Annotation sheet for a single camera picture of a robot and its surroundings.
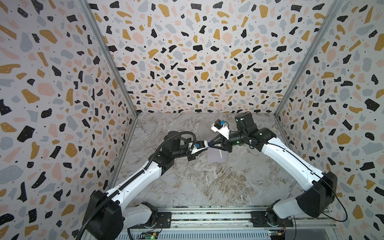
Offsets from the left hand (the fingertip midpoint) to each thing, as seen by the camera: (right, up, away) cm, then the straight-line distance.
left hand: (203, 141), depth 74 cm
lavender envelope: (+7, -11, +24) cm, 27 cm away
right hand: (+3, +1, -3) cm, 5 cm away
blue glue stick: (+3, 0, -4) cm, 5 cm away
